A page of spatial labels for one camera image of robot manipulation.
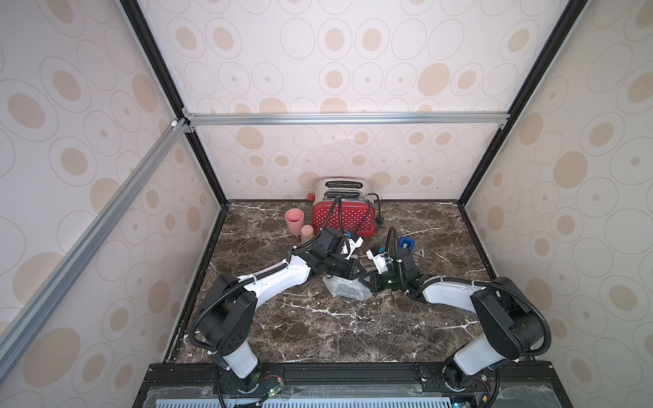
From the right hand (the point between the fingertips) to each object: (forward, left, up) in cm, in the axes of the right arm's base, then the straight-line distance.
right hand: (368, 277), depth 90 cm
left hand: (-4, 0, +10) cm, 11 cm away
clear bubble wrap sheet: (-5, +6, +1) cm, 8 cm away
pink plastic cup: (+23, +30, +4) cm, 38 cm away
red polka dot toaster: (+23, +9, +14) cm, 29 cm away
